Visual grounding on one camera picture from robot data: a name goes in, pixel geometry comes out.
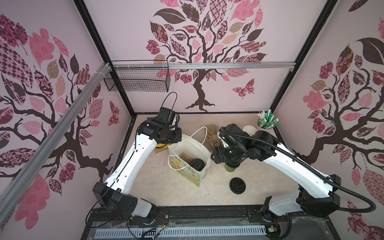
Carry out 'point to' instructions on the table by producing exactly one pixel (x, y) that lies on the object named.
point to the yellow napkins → (165, 146)
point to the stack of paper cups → (250, 129)
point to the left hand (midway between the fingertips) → (178, 139)
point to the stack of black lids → (237, 185)
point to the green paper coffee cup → (229, 168)
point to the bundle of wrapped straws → (267, 120)
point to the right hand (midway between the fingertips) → (216, 155)
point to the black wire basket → (138, 80)
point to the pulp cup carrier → (186, 157)
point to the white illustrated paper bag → (193, 146)
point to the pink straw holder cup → (270, 131)
